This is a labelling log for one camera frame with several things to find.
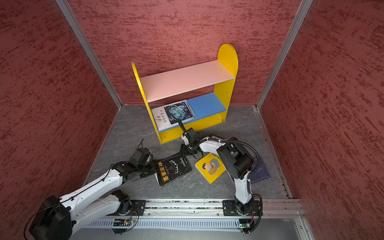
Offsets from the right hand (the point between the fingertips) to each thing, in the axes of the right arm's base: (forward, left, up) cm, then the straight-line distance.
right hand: (180, 156), depth 92 cm
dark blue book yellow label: (+13, -23, +2) cm, 27 cm away
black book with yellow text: (-9, +6, +1) cm, 11 cm away
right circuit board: (-36, -33, -2) cm, 48 cm away
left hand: (-10, +11, +3) cm, 15 cm away
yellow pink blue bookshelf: (+29, -21, +12) cm, 38 cm away
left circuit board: (-33, +28, -2) cm, 43 cm away
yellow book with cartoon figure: (-7, -19, 0) cm, 20 cm away
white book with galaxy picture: (+21, +9, +14) cm, 27 cm away
